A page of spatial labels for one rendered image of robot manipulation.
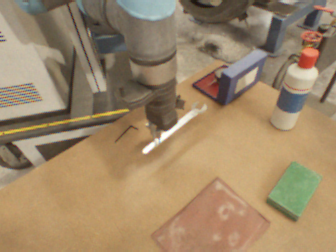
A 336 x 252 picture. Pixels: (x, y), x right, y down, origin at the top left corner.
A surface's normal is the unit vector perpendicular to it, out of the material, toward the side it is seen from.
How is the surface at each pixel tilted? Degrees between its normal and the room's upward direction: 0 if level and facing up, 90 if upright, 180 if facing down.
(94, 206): 0
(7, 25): 90
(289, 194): 0
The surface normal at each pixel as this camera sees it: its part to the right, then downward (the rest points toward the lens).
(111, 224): -0.07, -0.66
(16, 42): 0.19, 0.72
